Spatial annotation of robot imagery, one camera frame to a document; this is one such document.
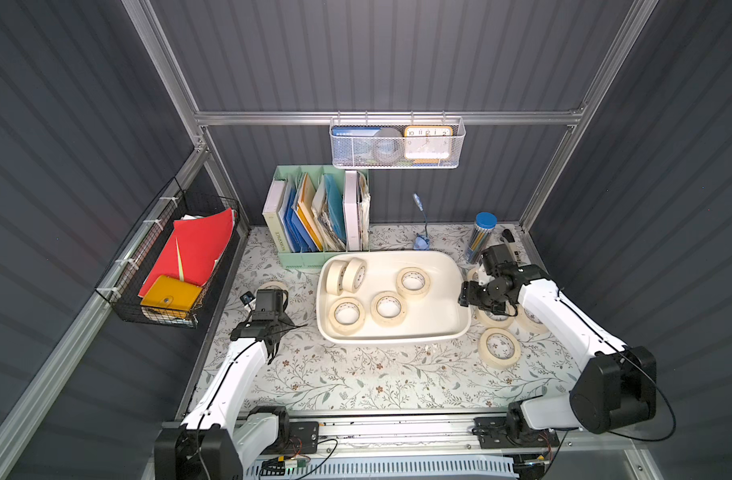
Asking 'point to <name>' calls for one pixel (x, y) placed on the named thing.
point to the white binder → (351, 210)
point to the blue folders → (298, 239)
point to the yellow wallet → (170, 293)
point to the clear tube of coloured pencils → (485, 223)
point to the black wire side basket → (124, 279)
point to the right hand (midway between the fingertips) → (477, 300)
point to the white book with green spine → (271, 214)
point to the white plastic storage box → (390, 297)
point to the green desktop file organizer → (328, 211)
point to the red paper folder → (193, 250)
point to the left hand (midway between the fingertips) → (273, 322)
